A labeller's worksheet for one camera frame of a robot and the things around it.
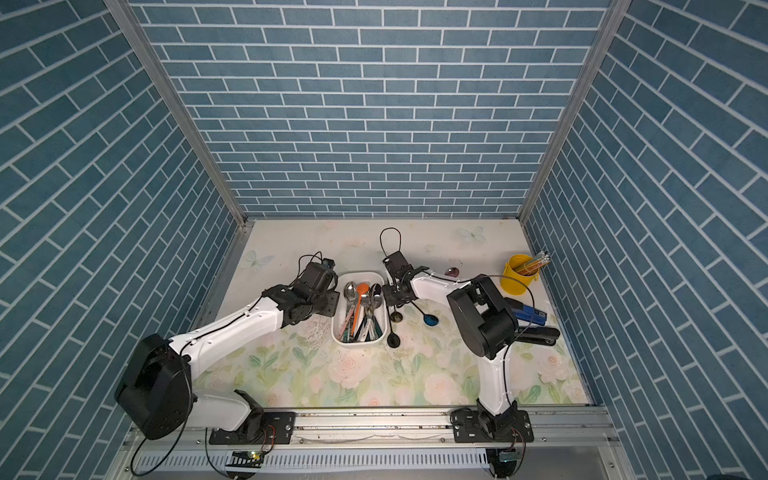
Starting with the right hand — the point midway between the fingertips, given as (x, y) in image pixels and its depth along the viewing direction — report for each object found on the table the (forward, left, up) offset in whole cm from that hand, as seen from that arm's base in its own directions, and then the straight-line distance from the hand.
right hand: (393, 296), depth 99 cm
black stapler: (-11, -46, +2) cm, 48 cm away
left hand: (-8, +15, +10) cm, 20 cm away
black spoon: (-15, -1, 0) cm, 15 cm away
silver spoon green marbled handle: (-2, +14, +3) cm, 14 cm away
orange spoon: (-1, +10, +3) cm, 11 cm away
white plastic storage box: (-11, +16, +1) cm, 20 cm away
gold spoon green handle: (-9, -2, +3) cm, 10 cm away
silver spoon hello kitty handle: (-4, +5, +3) cm, 7 cm away
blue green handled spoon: (-8, -12, 0) cm, 14 cm away
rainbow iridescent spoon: (+10, -20, +2) cm, 23 cm away
